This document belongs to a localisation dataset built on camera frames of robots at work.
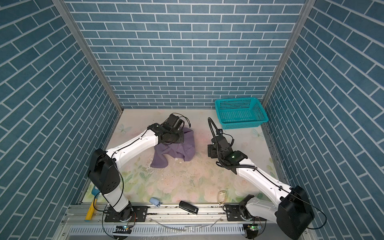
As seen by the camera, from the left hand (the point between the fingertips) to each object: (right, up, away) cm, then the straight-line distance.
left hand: (183, 138), depth 87 cm
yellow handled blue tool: (-47, -29, -6) cm, 56 cm away
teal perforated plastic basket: (+43, +17, +33) cm, 57 cm away
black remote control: (+4, -33, -13) cm, 36 cm away
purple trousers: (+2, -7, -2) cm, 7 cm away
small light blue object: (-13, -32, -10) cm, 36 cm away
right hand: (+18, -4, -3) cm, 18 cm away
